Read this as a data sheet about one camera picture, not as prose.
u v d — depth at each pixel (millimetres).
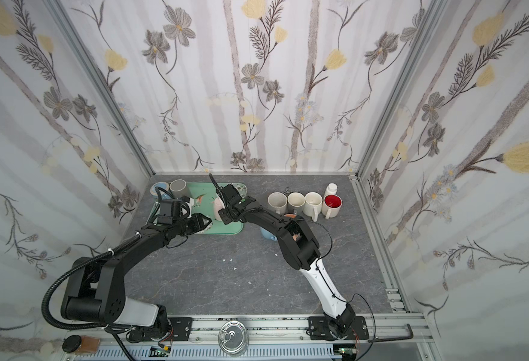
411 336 732
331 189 1037
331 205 1016
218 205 954
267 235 930
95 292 431
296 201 1007
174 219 722
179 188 992
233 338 639
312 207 985
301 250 580
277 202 1043
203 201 1071
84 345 663
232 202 764
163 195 984
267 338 733
